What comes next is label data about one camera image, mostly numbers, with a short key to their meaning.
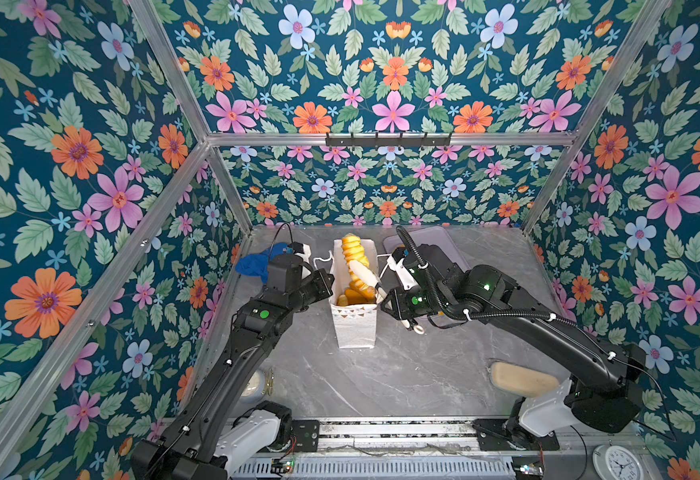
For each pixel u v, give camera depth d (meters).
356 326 0.76
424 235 1.19
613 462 0.67
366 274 0.69
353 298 0.92
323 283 0.64
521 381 0.79
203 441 0.39
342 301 0.88
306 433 0.74
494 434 0.72
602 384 0.40
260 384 0.78
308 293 0.62
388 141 0.92
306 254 0.67
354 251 0.70
